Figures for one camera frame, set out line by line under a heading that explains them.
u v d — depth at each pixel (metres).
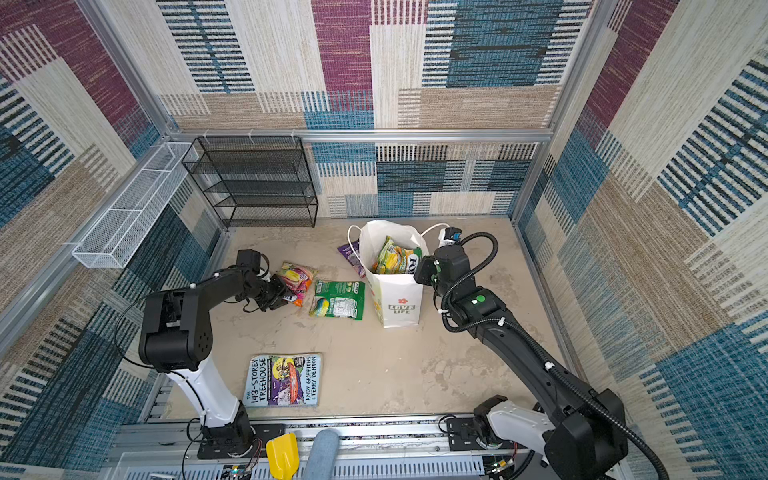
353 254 1.08
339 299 0.96
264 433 0.75
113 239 0.72
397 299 0.79
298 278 0.99
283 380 0.81
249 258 0.82
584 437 0.38
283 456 0.71
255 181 1.11
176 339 0.50
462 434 0.74
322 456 0.69
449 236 0.67
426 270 0.69
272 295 0.88
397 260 0.89
